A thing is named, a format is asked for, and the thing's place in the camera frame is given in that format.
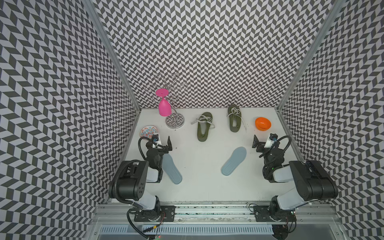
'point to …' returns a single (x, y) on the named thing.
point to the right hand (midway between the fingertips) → (262, 137)
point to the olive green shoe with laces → (204, 125)
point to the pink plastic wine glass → (164, 107)
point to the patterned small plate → (148, 131)
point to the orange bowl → (262, 124)
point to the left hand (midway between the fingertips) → (161, 137)
